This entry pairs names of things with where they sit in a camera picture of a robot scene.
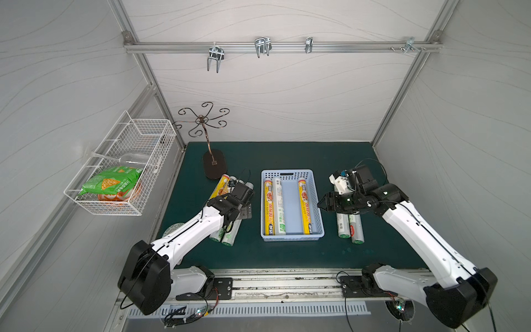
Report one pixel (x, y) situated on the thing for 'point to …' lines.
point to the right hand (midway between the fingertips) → (325, 204)
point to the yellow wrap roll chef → (307, 225)
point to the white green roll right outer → (356, 227)
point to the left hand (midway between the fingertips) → (237, 210)
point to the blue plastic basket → (294, 231)
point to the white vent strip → (187, 310)
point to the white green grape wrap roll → (280, 228)
